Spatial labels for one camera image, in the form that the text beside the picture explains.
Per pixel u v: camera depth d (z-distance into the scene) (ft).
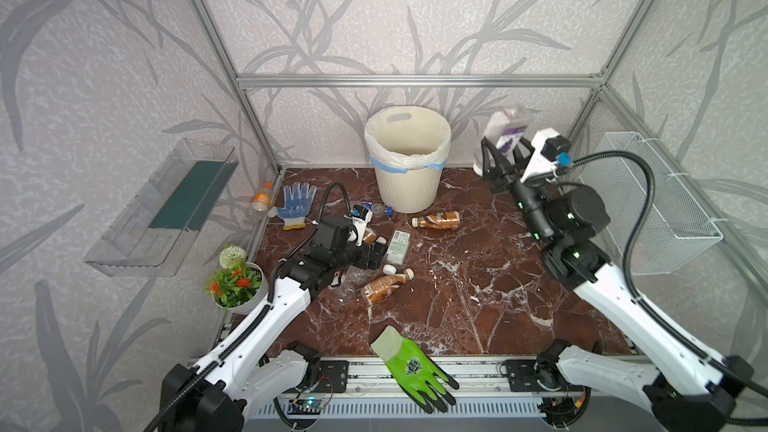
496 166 1.65
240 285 2.42
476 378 2.47
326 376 2.38
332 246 1.92
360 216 2.24
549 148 1.44
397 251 3.04
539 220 1.61
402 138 3.46
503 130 1.75
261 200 3.56
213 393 1.27
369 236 3.09
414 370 2.42
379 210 3.52
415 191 3.15
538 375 2.21
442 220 3.25
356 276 2.83
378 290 2.73
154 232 2.14
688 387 1.26
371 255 2.24
